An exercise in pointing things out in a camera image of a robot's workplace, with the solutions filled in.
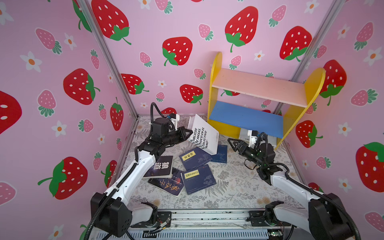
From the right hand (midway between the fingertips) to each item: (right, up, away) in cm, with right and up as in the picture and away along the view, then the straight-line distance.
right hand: (229, 141), depth 78 cm
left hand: (-19, +6, -4) cm, 21 cm away
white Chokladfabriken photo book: (+34, -1, +21) cm, 40 cm away
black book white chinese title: (-39, -17, +10) cm, 43 cm away
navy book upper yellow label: (-19, -12, +17) cm, 29 cm away
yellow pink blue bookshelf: (+7, +14, +26) cm, 31 cm away
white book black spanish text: (-14, +3, +4) cm, 15 cm away
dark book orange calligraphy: (-31, -26, +6) cm, 40 cm away
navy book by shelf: (-1, -11, +19) cm, 22 cm away
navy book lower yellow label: (-17, -23, +9) cm, 30 cm away
